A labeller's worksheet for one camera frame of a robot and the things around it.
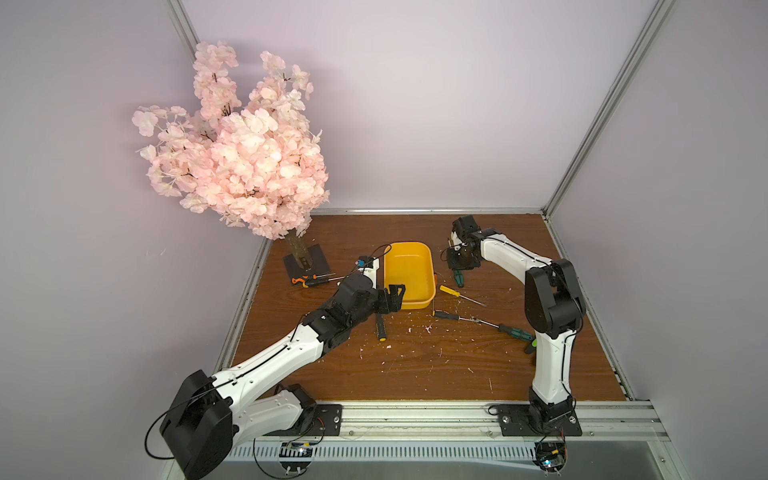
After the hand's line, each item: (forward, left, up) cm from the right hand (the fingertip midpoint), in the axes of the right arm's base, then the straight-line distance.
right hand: (455, 257), depth 99 cm
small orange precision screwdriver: (-7, +49, -3) cm, 49 cm away
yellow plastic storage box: (0, +15, -4) cm, 16 cm away
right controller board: (-54, -18, -7) cm, 57 cm away
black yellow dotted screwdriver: (-21, +25, -6) cm, 33 cm away
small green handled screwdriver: (-25, -16, -3) cm, 29 cm away
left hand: (-20, +19, +13) cm, 30 cm away
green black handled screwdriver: (-8, -1, -1) cm, 8 cm away
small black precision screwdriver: (-7, +46, -5) cm, 47 cm away
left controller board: (-56, +44, -9) cm, 71 cm away
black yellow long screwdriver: (-20, +1, -5) cm, 20 cm away
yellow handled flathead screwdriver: (-12, 0, -4) cm, 13 cm away
